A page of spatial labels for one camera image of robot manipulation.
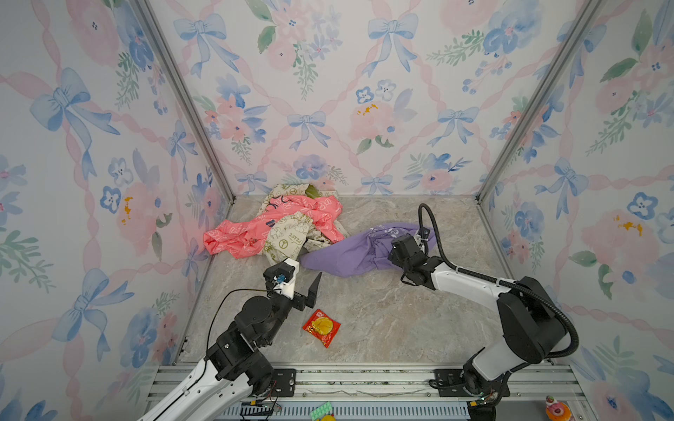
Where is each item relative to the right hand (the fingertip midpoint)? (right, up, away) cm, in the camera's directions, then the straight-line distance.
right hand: (402, 251), depth 93 cm
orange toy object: (+34, -38, -25) cm, 57 cm away
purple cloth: (-12, -2, +5) cm, 13 cm away
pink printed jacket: (-56, +4, +4) cm, 57 cm away
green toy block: (-27, -39, -24) cm, 53 cm away
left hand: (-31, -1, -25) cm, 40 cm away
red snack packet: (-27, -23, -10) cm, 37 cm away
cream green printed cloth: (-38, +6, -5) cm, 39 cm away
